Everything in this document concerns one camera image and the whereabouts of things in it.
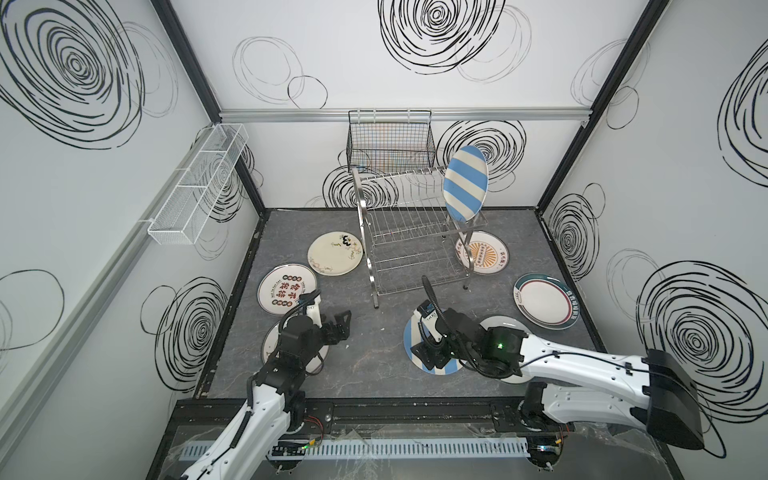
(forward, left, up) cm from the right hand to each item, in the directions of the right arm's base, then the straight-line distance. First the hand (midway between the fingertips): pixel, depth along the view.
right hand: (416, 347), depth 75 cm
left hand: (+10, +21, -2) cm, 23 cm away
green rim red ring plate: (+19, -43, -10) cm, 48 cm away
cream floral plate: (+36, +27, -9) cm, 46 cm away
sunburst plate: (+37, -26, -9) cm, 46 cm away
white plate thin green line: (+11, -28, -9) cm, 32 cm away
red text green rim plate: (+22, +44, -9) cm, 50 cm away
